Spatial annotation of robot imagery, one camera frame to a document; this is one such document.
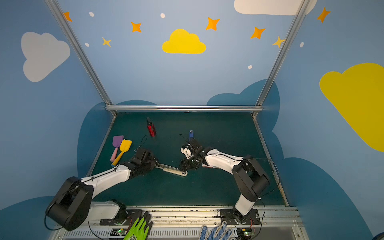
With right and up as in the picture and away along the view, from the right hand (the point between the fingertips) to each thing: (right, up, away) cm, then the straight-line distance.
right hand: (183, 166), depth 87 cm
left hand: (-16, +1, +4) cm, 16 cm away
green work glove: (-19, -26, -17) cm, 36 cm away
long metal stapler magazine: (-7, -3, +3) cm, 9 cm away
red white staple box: (+14, -1, +3) cm, 14 cm away
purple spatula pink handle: (-48, +13, +15) cm, 52 cm away
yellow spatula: (-42, +9, +14) cm, 45 cm away
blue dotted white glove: (+19, -27, -17) cm, 37 cm away
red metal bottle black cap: (-23, +23, +12) cm, 34 cm away
